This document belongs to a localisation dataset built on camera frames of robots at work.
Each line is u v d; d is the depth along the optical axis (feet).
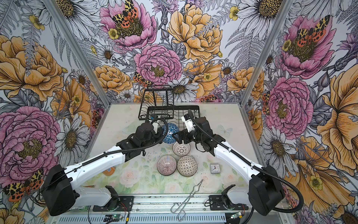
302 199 1.24
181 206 2.44
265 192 1.33
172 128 2.73
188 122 2.35
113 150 1.73
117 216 2.33
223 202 2.21
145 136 1.97
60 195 1.29
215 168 2.79
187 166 2.79
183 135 2.29
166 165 2.79
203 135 2.02
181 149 3.08
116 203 2.25
